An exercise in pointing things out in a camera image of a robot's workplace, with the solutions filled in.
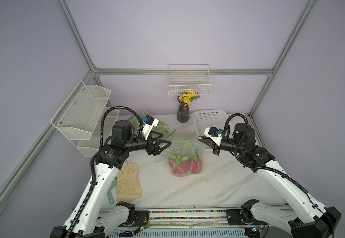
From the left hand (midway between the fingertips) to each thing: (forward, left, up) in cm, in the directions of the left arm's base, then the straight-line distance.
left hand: (164, 142), depth 64 cm
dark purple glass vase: (+42, -10, -25) cm, 50 cm away
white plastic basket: (+42, -26, -30) cm, 58 cm away
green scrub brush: (-12, +32, -33) cm, 48 cm away
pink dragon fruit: (-2, -7, -20) cm, 21 cm away
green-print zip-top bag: (0, -9, -4) cm, 10 cm away
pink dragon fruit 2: (-1, -16, -21) cm, 26 cm away
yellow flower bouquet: (+43, -12, -8) cm, 46 cm away
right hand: (+4, -17, -3) cm, 18 cm away
